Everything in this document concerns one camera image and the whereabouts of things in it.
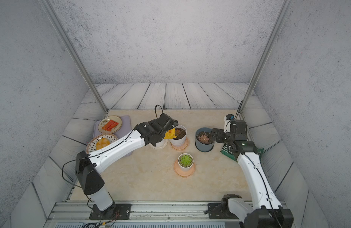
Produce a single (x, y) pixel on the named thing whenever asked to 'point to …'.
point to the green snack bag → (225, 150)
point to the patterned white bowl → (91, 144)
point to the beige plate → (103, 120)
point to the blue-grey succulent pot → (203, 142)
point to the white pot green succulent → (185, 161)
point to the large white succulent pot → (180, 132)
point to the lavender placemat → (125, 129)
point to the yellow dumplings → (102, 142)
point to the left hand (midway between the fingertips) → (157, 124)
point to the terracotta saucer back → (182, 148)
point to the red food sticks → (109, 125)
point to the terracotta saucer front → (183, 173)
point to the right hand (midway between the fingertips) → (219, 131)
